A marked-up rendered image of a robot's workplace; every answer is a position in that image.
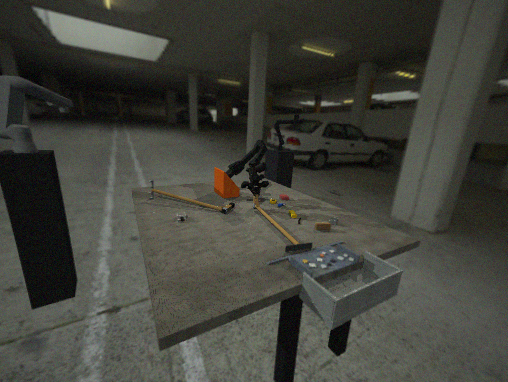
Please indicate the tan wooden pole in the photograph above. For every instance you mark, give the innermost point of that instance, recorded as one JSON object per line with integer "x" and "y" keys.
{"x": 297, "y": 245}

